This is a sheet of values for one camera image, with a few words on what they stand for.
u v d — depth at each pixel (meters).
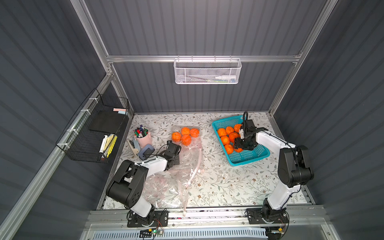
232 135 0.99
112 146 0.69
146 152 0.96
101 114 0.81
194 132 1.02
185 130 1.02
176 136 0.99
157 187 0.83
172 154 0.74
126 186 0.45
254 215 0.74
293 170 0.49
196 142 1.03
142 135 0.93
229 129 1.04
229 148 0.93
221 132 1.01
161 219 0.73
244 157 0.96
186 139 0.98
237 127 1.04
